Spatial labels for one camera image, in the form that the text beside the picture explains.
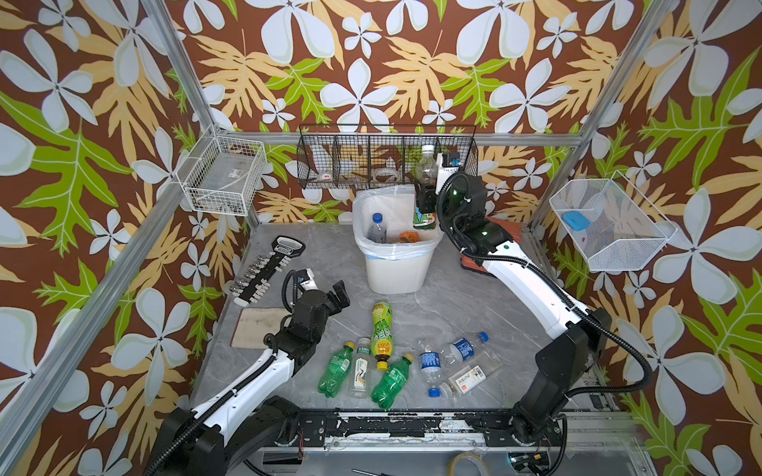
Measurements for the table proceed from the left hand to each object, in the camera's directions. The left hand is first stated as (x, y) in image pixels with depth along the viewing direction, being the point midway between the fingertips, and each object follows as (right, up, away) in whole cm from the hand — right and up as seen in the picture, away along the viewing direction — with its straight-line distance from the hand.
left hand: (331, 284), depth 83 cm
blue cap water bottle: (+37, -18, -1) cm, 42 cm away
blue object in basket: (+72, +19, +3) cm, 75 cm away
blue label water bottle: (+13, +16, +15) cm, 25 cm away
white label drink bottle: (+9, -23, -5) cm, 25 cm away
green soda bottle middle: (+16, -26, -7) cm, 32 cm away
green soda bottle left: (+1, -25, +1) cm, 25 cm away
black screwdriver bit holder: (-29, 0, +20) cm, 35 cm away
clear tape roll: (+16, +35, +16) cm, 42 cm away
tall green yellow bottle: (+14, -16, 0) cm, 22 cm away
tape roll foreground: (+36, -40, -14) cm, 56 cm away
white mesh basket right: (+79, +16, -1) cm, 81 cm away
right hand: (+25, +28, -9) cm, 38 cm away
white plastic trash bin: (+20, +1, +7) cm, 21 cm away
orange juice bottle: (+24, +14, +16) cm, 32 cm away
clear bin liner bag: (+15, +18, +14) cm, 27 cm away
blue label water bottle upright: (+28, -22, -3) cm, 36 cm away
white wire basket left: (-33, +32, +3) cm, 47 cm away
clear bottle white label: (+38, -24, -5) cm, 45 cm away
